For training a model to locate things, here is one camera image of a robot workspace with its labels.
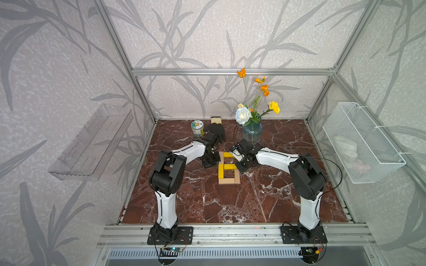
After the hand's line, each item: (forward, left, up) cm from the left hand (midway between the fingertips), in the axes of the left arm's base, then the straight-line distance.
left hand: (219, 164), depth 95 cm
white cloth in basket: (-4, -60, +22) cm, 64 cm away
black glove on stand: (+30, +2, -2) cm, 30 cm away
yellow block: (+6, -5, 0) cm, 8 cm away
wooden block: (+4, -2, -1) cm, 4 cm away
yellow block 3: (-4, -1, -1) cm, 4 cm away
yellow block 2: (-1, -5, -2) cm, 6 cm away
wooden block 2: (-7, -10, 0) cm, 12 cm away
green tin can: (+23, +14, +6) cm, 28 cm away
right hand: (0, -12, -1) cm, 12 cm away
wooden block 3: (-9, -4, -2) cm, 10 cm away
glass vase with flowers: (+8, -14, +31) cm, 35 cm away
